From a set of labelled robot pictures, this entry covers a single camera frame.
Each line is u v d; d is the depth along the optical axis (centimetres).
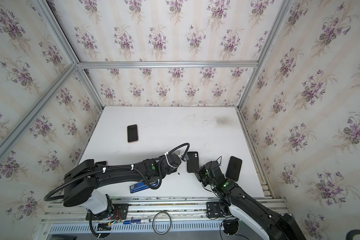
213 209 73
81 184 42
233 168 91
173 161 60
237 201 55
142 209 75
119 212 72
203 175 75
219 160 79
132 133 103
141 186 79
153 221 70
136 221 69
